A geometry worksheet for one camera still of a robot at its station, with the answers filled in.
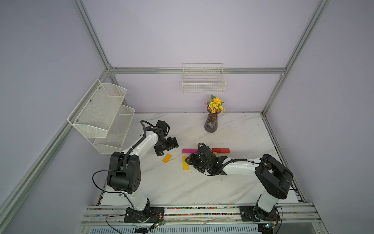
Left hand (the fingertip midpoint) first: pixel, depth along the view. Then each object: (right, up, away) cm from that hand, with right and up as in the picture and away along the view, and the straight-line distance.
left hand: (171, 151), depth 89 cm
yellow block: (+9, -10, +1) cm, 13 cm away
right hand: (+11, -7, -1) cm, 13 cm away
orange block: (-4, -6, +6) cm, 9 cm away
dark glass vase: (+26, +18, +13) cm, 34 cm away
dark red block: (+31, -1, +9) cm, 32 cm away
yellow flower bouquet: (+27, +29, +2) cm, 40 cm away
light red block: (+37, -1, +9) cm, 38 cm away
